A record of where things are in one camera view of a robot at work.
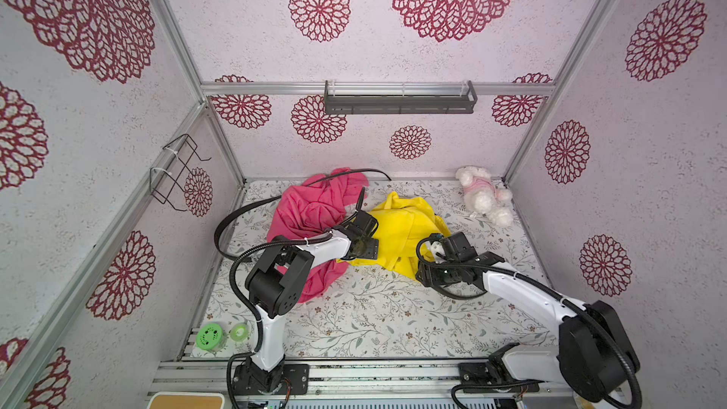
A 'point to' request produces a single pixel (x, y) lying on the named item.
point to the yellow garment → (403, 223)
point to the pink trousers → (312, 208)
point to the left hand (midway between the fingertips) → (364, 249)
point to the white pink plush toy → (482, 196)
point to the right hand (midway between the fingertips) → (423, 271)
